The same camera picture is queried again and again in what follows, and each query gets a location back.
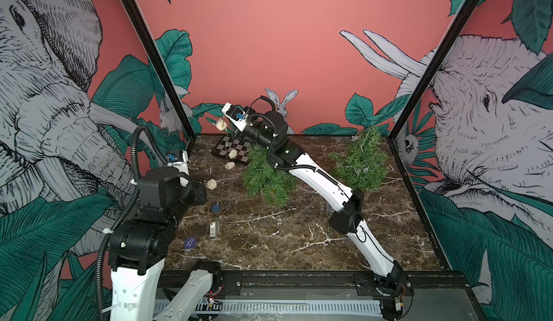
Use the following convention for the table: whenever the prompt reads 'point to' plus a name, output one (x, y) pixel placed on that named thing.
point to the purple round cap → (190, 242)
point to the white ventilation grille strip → (284, 306)
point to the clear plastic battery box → (212, 229)
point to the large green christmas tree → (261, 177)
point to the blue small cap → (216, 208)
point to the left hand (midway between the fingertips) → (197, 174)
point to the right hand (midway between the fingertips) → (221, 106)
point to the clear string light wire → (365, 169)
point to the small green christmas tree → (374, 152)
